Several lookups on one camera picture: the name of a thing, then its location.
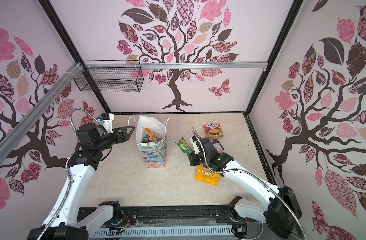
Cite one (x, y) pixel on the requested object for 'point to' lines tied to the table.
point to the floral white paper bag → (154, 153)
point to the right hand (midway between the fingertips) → (189, 153)
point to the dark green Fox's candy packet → (145, 139)
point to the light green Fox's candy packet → (184, 147)
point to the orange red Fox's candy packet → (153, 138)
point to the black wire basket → (112, 76)
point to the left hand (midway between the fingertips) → (131, 130)
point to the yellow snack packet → (205, 175)
